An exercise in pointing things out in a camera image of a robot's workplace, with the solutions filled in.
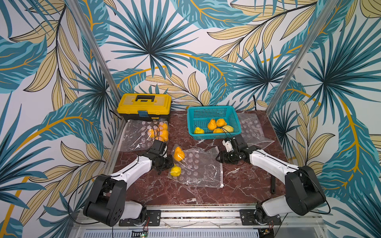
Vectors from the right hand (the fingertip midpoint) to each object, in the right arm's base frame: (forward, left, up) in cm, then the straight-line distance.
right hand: (220, 158), depth 88 cm
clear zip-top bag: (+23, -29, -5) cm, 38 cm away
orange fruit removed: (+3, +25, 0) cm, 25 cm away
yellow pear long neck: (-7, +26, 0) cm, 27 cm away
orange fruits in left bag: (+19, +36, +2) cm, 41 cm away
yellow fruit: (+21, -2, +1) cm, 21 cm away
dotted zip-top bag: (-3, +11, -6) cm, 13 cm away
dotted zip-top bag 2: (+20, +52, +1) cm, 55 cm away
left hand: (-3, +28, -1) cm, 28 cm away
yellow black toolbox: (+34, +47, +12) cm, 59 cm away
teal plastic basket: (+37, +9, -2) cm, 38 cm away
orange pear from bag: (+26, +1, +1) cm, 26 cm away
